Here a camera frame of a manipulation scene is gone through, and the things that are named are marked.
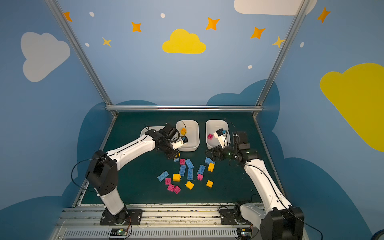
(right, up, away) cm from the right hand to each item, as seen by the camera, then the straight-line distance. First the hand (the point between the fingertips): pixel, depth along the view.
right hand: (212, 148), depth 79 cm
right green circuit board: (+14, -40, -7) cm, 43 cm away
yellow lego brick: (+1, -13, +12) cm, 18 cm away
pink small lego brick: (+1, +5, +26) cm, 26 cm away
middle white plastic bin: (-13, +10, +33) cm, 36 cm away
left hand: (-21, -3, +9) cm, 23 cm away
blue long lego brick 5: (-29, -18, +10) cm, 35 cm away
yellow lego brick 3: (-13, -22, +6) cm, 26 cm away
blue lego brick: (0, -10, +15) cm, 18 cm away
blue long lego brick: (-13, -11, +14) cm, 22 cm away
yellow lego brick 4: (-1, -22, +7) cm, 23 cm away
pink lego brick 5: (-20, -23, +4) cm, 31 cm away
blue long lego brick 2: (-17, -14, +10) cm, 25 cm away
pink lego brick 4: (-23, -22, +4) cm, 32 cm away
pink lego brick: (-17, -10, +14) cm, 25 cm away
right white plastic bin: (+3, +12, +32) cm, 34 cm away
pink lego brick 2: (-25, -20, +6) cm, 33 cm away
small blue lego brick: (-21, -9, +14) cm, 27 cm away
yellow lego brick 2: (-20, -18, +8) cm, 28 cm away
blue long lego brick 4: (-5, -14, +11) cm, 19 cm away
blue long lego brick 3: (-12, -17, +9) cm, 23 cm away
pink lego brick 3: (-7, -18, +7) cm, 20 cm away
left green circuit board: (-47, -39, -8) cm, 62 cm away
